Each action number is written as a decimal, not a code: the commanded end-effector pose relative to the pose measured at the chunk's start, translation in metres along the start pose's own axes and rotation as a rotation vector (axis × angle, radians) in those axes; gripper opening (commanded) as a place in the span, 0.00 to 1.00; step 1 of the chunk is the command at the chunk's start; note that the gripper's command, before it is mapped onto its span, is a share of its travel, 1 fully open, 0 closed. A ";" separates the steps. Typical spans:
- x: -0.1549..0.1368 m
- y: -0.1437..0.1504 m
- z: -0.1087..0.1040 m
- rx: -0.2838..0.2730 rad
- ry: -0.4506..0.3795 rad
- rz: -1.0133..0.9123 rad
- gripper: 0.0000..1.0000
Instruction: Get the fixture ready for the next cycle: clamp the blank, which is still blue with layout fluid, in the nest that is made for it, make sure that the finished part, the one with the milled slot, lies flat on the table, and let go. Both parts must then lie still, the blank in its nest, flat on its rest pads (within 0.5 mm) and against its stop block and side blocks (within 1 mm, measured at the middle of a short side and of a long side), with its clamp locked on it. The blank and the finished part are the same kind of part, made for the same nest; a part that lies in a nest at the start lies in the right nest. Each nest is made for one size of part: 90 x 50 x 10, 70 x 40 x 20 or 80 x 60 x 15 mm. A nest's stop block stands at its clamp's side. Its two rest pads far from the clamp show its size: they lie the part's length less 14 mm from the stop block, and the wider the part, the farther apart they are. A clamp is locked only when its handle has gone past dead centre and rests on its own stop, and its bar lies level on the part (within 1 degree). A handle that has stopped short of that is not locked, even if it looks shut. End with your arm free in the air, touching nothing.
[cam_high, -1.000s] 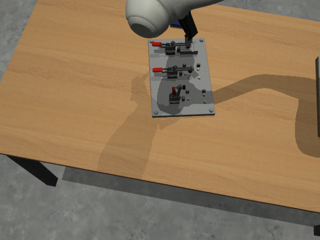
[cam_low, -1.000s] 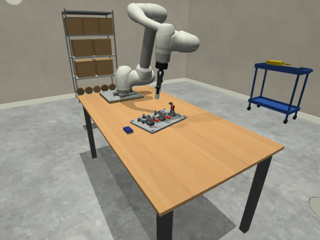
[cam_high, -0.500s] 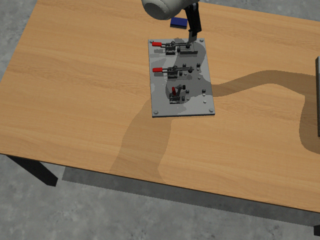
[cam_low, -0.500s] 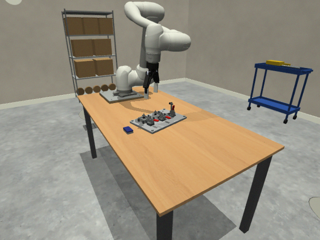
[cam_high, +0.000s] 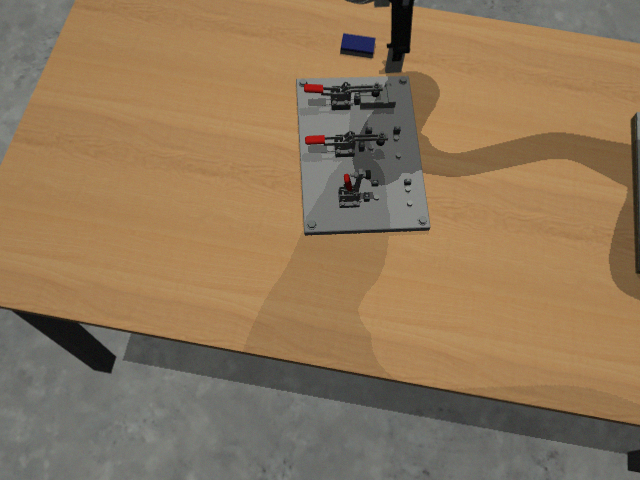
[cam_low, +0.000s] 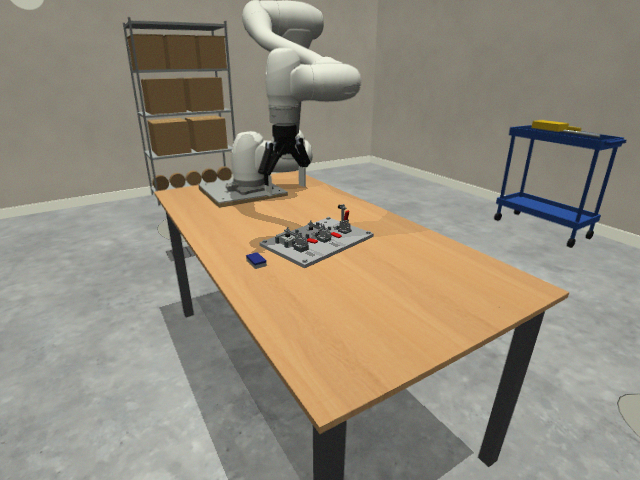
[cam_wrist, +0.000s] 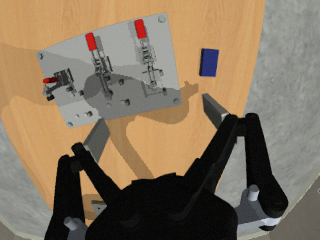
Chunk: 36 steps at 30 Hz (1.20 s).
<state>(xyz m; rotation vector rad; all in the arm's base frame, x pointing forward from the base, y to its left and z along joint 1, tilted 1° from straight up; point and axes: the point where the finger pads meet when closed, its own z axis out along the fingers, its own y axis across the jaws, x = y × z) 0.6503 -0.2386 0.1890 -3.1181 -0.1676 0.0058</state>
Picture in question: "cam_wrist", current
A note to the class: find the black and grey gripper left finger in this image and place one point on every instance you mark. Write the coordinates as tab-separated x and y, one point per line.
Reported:
68	219

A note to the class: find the blue rectangular plate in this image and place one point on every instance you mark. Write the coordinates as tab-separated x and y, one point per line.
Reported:
208	62

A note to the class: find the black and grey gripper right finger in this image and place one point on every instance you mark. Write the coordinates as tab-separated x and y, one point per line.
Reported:
263	202

